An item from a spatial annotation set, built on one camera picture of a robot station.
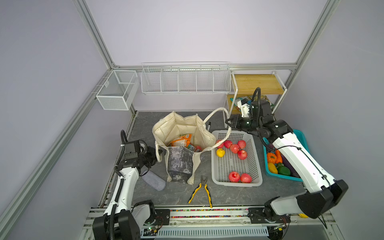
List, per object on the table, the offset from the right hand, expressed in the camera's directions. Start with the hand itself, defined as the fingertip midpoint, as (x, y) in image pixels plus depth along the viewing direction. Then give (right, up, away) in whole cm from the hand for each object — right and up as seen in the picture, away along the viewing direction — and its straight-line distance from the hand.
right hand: (226, 122), depth 72 cm
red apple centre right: (+13, -20, +19) cm, 30 cm away
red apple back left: (-3, -11, -1) cm, 12 cm away
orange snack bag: (-22, -11, +12) cm, 28 cm away
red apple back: (+6, -14, +24) cm, 28 cm away
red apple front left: (+6, -30, +9) cm, 32 cm away
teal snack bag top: (-18, -14, +12) cm, 26 cm away
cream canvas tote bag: (-22, -20, +2) cm, 30 cm away
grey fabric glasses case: (-38, -33, +11) cm, 52 cm away
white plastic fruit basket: (+6, -29, +16) cm, 34 cm away
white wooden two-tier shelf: (+31, +20, +17) cm, 41 cm away
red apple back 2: (+9, -16, +21) cm, 28 cm away
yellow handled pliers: (-11, -34, +12) cm, 38 cm away
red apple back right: (+15, -14, +24) cm, 31 cm away
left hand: (-33, -17, +9) cm, 38 cm away
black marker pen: (-5, -2, +39) cm, 40 cm away
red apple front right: (+12, -30, +8) cm, 34 cm away
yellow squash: (+29, -26, +12) cm, 41 cm away
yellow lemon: (0, -19, +19) cm, 27 cm away
